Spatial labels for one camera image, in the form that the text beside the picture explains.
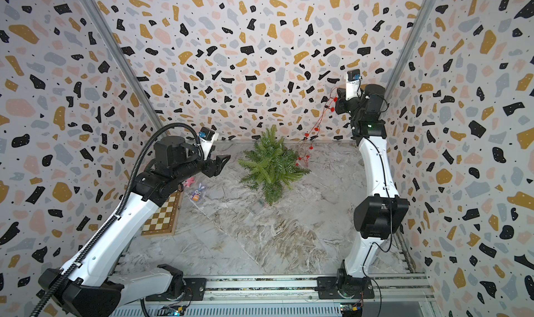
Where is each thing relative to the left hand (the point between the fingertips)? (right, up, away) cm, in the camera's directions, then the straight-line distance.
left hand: (222, 150), depth 70 cm
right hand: (+41, +23, +5) cm, 48 cm away
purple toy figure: (-19, -20, +26) cm, 38 cm away
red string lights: (+38, +11, +56) cm, 68 cm away
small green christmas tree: (+16, -5, +5) cm, 18 cm away
